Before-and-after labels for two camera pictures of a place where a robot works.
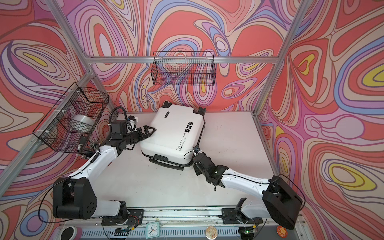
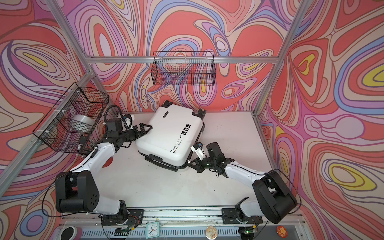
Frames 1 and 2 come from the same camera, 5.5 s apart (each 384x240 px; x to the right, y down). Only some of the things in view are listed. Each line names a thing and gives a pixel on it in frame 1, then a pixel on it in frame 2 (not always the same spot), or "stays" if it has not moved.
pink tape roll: (71, 233) stays
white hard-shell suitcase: (172, 135) stays
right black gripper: (196, 169) to (198, 165)
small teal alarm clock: (152, 230) stays
